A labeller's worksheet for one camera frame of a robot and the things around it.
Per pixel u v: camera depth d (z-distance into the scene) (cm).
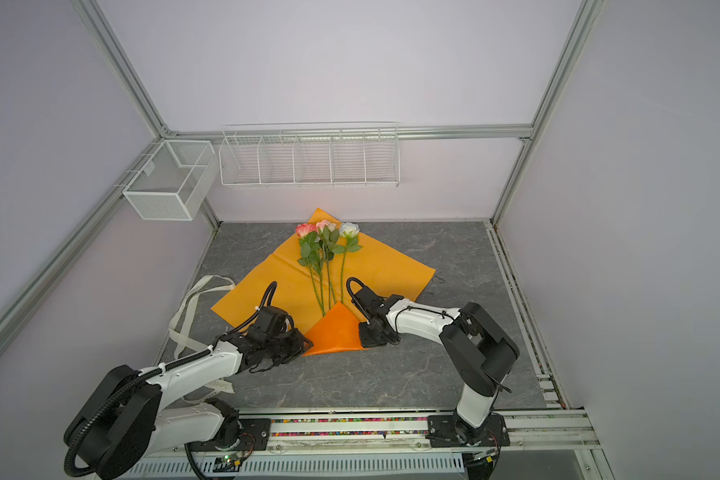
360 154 103
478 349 46
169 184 96
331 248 109
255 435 74
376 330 66
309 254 107
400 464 157
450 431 74
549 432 76
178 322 95
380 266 111
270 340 74
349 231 112
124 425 41
